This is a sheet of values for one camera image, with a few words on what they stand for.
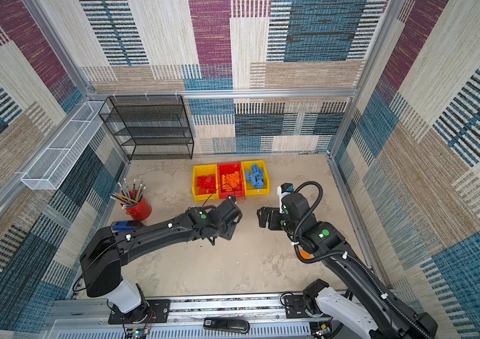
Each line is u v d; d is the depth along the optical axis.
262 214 0.65
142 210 0.94
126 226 0.89
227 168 1.11
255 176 1.05
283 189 0.66
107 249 0.44
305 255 0.51
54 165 0.72
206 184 1.02
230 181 1.05
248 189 1.00
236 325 0.66
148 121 1.07
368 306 0.42
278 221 0.64
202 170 1.12
